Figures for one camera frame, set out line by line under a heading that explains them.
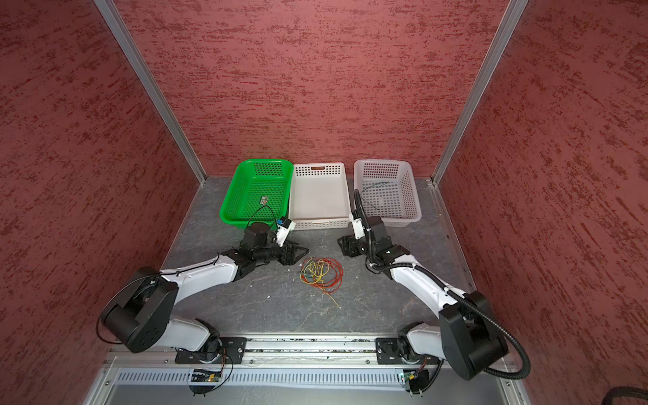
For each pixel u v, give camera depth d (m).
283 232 0.79
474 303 0.43
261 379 0.77
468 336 0.41
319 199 1.12
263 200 1.11
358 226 0.78
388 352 0.74
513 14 0.72
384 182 1.18
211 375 0.71
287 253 0.76
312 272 0.85
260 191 1.21
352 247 0.76
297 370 0.72
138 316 0.43
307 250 0.83
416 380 0.70
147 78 0.85
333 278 0.90
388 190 1.17
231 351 0.74
